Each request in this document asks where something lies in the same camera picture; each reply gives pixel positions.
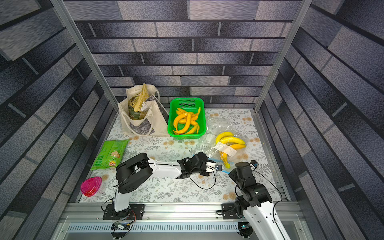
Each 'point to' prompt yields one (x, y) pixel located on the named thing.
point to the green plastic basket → (191, 105)
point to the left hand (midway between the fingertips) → (215, 161)
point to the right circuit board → (245, 229)
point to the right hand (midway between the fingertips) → (233, 169)
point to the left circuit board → (120, 226)
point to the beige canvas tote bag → (156, 118)
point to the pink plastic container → (90, 186)
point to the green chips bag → (110, 154)
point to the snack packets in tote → (138, 108)
